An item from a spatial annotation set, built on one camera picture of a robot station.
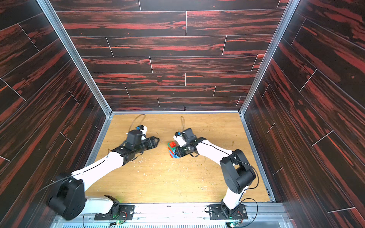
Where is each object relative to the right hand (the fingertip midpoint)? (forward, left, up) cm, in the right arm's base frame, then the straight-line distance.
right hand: (180, 150), depth 92 cm
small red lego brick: (+2, +5, +4) cm, 7 cm away
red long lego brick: (-2, +6, 0) cm, 6 cm away
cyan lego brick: (-5, +3, 0) cm, 6 cm away
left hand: (+1, +14, +9) cm, 17 cm away
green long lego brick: (+1, +7, +3) cm, 8 cm away
